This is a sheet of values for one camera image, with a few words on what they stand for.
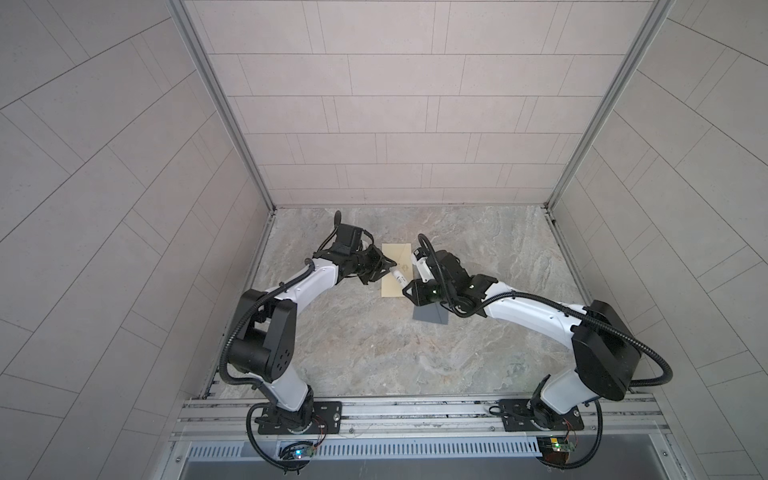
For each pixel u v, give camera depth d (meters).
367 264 0.77
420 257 0.74
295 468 0.64
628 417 0.72
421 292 0.72
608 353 0.43
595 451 0.66
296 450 0.65
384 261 0.81
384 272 0.82
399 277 0.82
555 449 0.68
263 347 0.44
